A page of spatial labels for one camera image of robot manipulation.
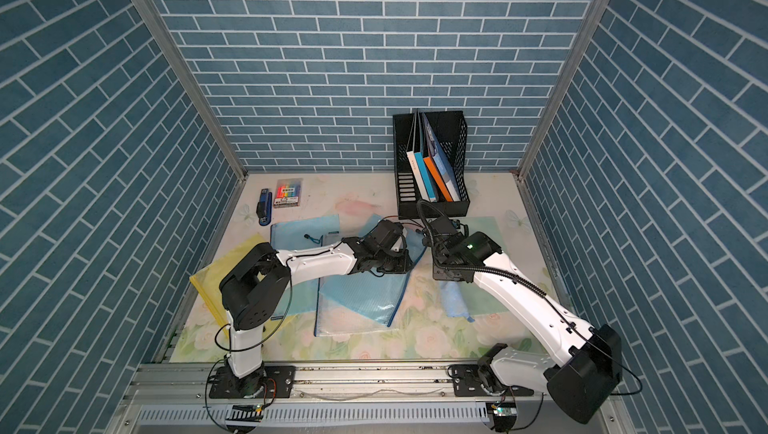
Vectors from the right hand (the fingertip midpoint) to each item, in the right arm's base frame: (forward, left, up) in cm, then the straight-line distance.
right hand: (449, 269), depth 78 cm
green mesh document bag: (-3, -11, -14) cm, 18 cm away
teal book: (+29, +7, +5) cm, 30 cm away
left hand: (+4, +7, -8) cm, 12 cm away
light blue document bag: (-3, +21, -12) cm, 24 cm away
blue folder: (+30, +3, +13) cm, 33 cm away
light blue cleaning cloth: (-9, -1, +2) cm, 9 cm away
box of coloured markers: (+33, +58, -12) cm, 68 cm away
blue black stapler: (+25, +65, -11) cm, 70 cm away
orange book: (+29, +6, +10) cm, 31 cm away
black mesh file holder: (+47, -1, +11) cm, 48 cm away
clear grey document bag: (-11, +32, -14) cm, 36 cm away
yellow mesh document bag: (-2, +73, -14) cm, 75 cm away
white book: (+29, +10, +5) cm, 31 cm away
